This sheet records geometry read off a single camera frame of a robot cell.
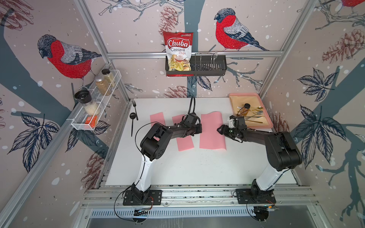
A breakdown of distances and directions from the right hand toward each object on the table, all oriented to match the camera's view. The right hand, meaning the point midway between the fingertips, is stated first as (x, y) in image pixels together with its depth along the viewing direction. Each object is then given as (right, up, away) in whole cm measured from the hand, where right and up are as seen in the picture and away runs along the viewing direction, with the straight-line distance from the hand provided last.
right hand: (219, 130), depth 99 cm
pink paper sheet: (-47, +8, +12) cm, 49 cm away
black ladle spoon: (-67, +10, +11) cm, 68 cm away
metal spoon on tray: (+34, +14, +12) cm, 38 cm away
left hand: (-11, +2, +1) cm, 11 cm away
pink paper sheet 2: (-7, -5, -1) cm, 9 cm away
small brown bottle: (+21, +14, +5) cm, 26 cm away
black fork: (-68, +19, +19) cm, 73 cm away
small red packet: (-67, +10, -35) cm, 76 cm away
